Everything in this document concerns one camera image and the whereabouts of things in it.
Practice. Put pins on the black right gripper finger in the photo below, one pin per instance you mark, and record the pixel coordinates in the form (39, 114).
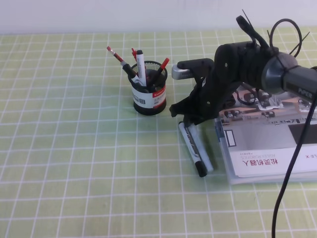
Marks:
(183, 107)

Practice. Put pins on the black right gripper finger marker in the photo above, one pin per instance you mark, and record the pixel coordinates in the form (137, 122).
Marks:
(188, 122)

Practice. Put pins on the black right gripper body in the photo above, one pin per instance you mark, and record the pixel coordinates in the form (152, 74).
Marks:
(229, 72)

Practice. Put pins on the white marker with black cap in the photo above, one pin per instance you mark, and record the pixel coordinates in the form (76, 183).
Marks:
(194, 152)

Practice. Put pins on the red capped black pen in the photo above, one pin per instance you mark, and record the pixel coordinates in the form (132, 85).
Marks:
(155, 78)

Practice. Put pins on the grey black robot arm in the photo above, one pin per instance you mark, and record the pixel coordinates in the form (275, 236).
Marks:
(275, 72)

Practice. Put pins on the black mesh pen holder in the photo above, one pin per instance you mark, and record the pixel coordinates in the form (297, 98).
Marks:
(149, 101)

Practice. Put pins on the white marker in holder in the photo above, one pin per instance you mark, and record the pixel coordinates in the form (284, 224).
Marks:
(141, 67)

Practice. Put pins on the red and black pen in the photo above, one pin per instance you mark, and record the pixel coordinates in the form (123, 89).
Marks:
(125, 66)

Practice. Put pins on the red pen behind marker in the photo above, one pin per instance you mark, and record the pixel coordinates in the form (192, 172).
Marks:
(134, 53)

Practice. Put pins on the stack of printed brochures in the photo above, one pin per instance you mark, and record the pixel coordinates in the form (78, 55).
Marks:
(258, 134)

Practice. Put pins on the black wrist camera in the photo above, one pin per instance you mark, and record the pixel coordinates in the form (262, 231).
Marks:
(195, 68)

